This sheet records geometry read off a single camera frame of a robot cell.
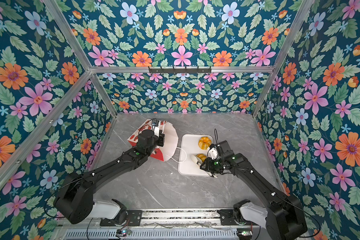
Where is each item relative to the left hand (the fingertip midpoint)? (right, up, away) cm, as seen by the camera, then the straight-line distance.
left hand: (163, 127), depth 82 cm
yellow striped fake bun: (+22, -19, +9) cm, 31 cm away
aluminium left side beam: (-49, -3, -19) cm, 53 cm away
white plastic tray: (+13, -13, +20) cm, 27 cm away
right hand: (+22, -22, -3) cm, 31 cm away
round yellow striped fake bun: (+25, -11, +17) cm, 32 cm away
